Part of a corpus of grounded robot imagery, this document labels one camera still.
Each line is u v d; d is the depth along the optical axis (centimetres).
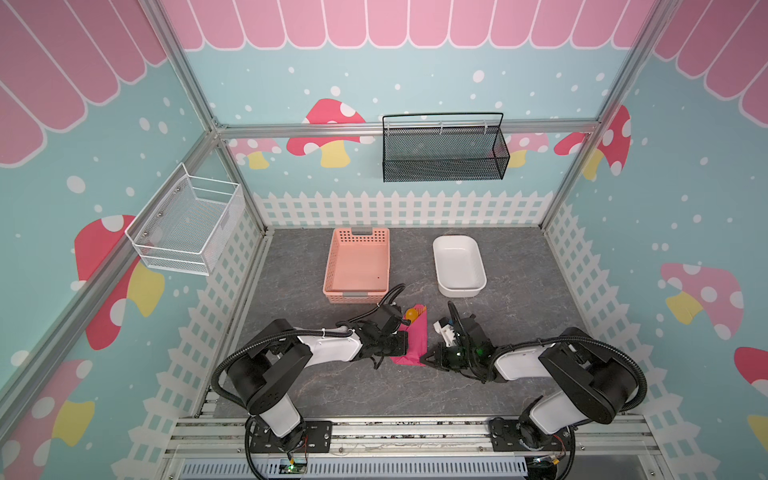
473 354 71
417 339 89
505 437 74
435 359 80
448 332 84
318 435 75
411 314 95
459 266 112
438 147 94
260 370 47
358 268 109
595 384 45
